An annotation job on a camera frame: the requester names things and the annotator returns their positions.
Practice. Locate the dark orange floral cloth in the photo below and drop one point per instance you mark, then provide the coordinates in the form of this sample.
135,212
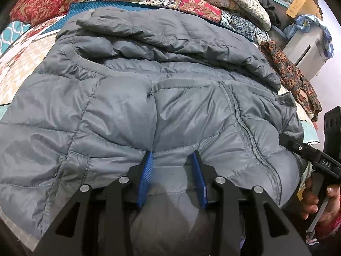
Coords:
290,74

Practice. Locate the cream patterned bed sheet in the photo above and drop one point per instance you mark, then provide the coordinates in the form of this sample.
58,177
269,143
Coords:
16,69

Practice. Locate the white box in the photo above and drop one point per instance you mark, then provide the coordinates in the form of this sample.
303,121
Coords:
306,48

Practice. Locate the grey puffer jacket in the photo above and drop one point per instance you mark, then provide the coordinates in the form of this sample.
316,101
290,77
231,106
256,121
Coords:
133,98

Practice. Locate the person's right hand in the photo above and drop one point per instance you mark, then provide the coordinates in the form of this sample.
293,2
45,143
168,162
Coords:
309,202

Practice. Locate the blue checked cloth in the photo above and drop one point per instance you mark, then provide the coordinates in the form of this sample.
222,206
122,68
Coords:
112,5

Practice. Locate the teal patterned pillow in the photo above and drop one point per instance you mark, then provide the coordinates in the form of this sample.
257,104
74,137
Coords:
13,32

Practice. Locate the light blue floral cloth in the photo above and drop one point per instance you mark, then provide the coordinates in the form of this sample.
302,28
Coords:
306,22

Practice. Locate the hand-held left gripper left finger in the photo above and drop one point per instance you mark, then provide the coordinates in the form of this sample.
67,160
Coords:
146,176

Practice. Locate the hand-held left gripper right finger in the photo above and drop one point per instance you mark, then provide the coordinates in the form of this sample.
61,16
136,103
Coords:
199,176

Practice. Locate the cardboard box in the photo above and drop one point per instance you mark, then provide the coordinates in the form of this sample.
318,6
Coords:
301,2

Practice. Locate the red floral quilt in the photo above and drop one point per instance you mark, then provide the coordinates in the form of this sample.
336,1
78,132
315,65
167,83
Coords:
45,0

